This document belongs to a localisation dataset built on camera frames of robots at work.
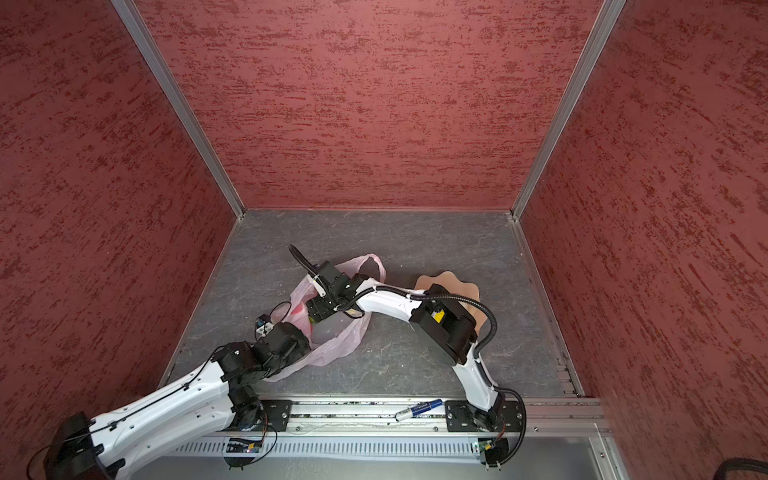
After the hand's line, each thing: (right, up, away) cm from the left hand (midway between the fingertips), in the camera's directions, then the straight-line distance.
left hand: (297, 355), depth 82 cm
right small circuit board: (+52, -19, -11) cm, 57 cm away
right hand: (+5, +11, +5) cm, 13 cm away
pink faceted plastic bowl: (+46, +19, +13) cm, 51 cm away
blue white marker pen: (+33, -11, -8) cm, 36 cm away
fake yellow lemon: (+36, +18, -26) cm, 48 cm away
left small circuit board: (-12, -19, -10) cm, 24 cm away
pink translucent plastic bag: (+7, +3, +7) cm, 10 cm away
